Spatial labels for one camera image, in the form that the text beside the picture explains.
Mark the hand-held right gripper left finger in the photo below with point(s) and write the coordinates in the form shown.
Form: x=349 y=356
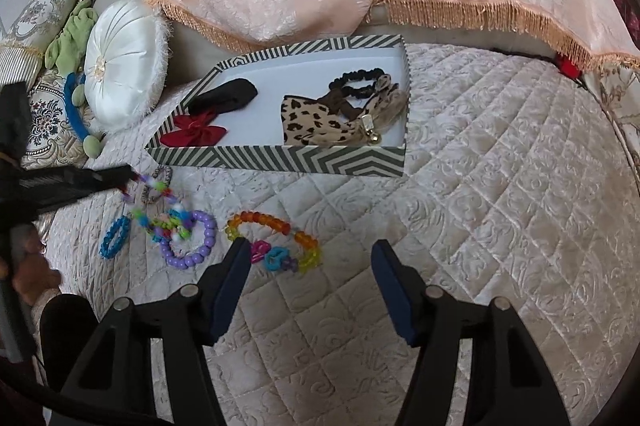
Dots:
x=232 y=281

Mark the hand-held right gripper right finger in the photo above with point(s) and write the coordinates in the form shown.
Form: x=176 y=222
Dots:
x=392 y=286

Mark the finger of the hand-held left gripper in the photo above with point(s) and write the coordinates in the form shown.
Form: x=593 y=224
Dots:
x=80 y=183

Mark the red fabric bow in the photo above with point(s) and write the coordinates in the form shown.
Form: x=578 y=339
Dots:
x=192 y=131

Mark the black hair bow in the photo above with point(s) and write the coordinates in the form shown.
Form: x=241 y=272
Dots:
x=225 y=96

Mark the leopard print bow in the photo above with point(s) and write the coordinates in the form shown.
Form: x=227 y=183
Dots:
x=305 y=121

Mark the beige bow with gold bell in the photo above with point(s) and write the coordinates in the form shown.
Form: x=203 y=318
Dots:
x=385 y=106

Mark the striped tray box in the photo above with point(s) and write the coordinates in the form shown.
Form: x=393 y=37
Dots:
x=265 y=81

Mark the black scrunchie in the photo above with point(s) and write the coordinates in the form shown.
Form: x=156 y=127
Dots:
x=350 y=78

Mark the person's left forearm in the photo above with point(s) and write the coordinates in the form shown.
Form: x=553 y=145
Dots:
x=67 y=331

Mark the person's left hand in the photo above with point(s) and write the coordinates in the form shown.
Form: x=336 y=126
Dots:
x=35 y=278

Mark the floral embroidered cushion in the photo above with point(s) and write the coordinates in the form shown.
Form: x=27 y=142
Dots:
x=47 y=116

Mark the green and blue plush toy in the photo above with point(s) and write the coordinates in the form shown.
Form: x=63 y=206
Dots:
x=75 y=31

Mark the cream quilted bedspread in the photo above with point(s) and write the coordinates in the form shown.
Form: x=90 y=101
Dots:
x=475 y=206

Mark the floral bolster pillow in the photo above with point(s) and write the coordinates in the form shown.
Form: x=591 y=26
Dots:
x=40 y=11

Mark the white round satin pillow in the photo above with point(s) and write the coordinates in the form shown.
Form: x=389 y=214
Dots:
x=120 y=61

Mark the cream floral cloth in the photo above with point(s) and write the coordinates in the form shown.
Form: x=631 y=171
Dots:
x=620 y=106

